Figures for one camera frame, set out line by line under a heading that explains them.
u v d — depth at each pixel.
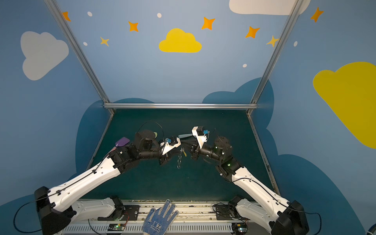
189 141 0.64
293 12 0.71
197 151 0.59
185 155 0.69
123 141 1.03
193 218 0.73
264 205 0.44
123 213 0.69
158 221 0.72
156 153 0.59
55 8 0.69
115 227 0.71
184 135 1.07
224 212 0.71
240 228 0.72
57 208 0.39
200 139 0.59
